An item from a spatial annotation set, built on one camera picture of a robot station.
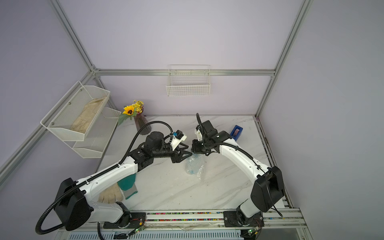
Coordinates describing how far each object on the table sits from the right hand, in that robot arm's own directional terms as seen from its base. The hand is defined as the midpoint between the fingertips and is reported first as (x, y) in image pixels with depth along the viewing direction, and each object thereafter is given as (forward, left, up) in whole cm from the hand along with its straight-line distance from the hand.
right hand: (193, 151), depth 80 cm
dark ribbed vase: (+26, +36, -2) cm, 44 cm away
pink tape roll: (+22, -30, -11) cm, 39 cm away
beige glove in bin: (+12, +57, +15) cm, 60 cm away
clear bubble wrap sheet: (-8, -4, -13) cm, 16 cm away
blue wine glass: (-7, 0, -2) cm, 7 cm away
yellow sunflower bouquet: (+25, +39, +8) cm, 47 cm away
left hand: (-3, +3, +5) cm, 6 cm away
